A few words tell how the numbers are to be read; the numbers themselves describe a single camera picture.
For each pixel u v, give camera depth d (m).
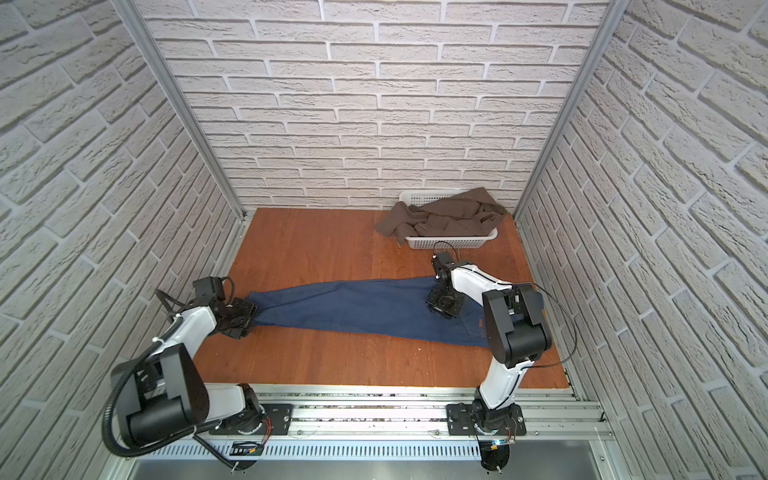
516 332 0.49
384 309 0.94
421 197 1.17
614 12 0.69
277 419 0.73
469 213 1.12
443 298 0.78
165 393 0.42
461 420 0.73
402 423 0.76
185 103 0.87
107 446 0.37
